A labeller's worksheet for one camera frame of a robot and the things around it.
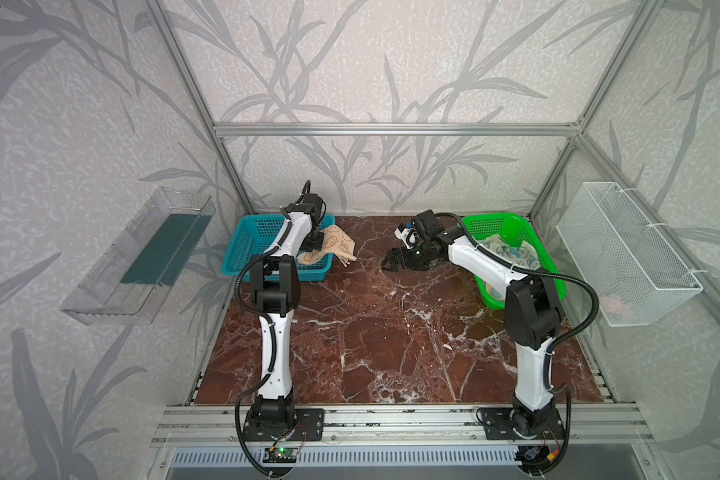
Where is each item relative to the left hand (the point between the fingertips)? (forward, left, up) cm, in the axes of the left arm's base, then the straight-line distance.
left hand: (311, 238), depth 103 cm
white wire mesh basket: (-31, -78, +29) cm, 88 cm away
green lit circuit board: (-61, 0, -8) cm, 62 cm away
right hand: (-12, -29, +5) cm, 31 cm away
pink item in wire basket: (-32, -81, +15) cm, 88 cm away
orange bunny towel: (-4, -10, +2) cm, 11 cm away
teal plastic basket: (+4, +23, -3) cm, 24 cm away
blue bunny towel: (-4, -74, -3) cm, 74 cm away
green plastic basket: (+6, -74, -1) cm, 75 cm away
